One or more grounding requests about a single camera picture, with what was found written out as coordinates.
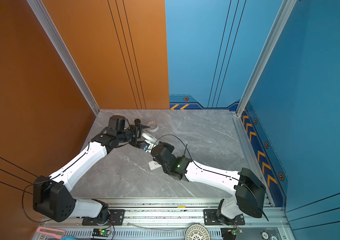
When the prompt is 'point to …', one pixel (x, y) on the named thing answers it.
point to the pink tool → (56, 233)
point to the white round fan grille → (197, 232)
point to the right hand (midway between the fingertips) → (160, 142)
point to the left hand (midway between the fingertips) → (151, 130)
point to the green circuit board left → (101, 232)
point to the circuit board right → (229, 233)
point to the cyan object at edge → (67, 237)
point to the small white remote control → (150, 138)
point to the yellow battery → (181, 206)
